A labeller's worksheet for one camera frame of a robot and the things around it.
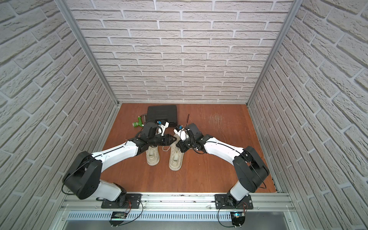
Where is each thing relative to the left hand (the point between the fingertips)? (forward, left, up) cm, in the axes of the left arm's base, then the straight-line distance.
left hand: (177, 137), depth 84 cm
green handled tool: (+18, +30, -11) cm, 37 cm away
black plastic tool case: (+30, +8, -11) cm, 33 cm away
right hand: (-2, -1, -4) cm, 5 cm away
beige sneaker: (-9, +14, -7) cm, 18 cm away
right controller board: (-39, -32, -14) cm, 53 cm away
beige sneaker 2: (-8, 0, -8) cm, 11 cm away
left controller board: (-38, +29, -15) cm, 50 cm away
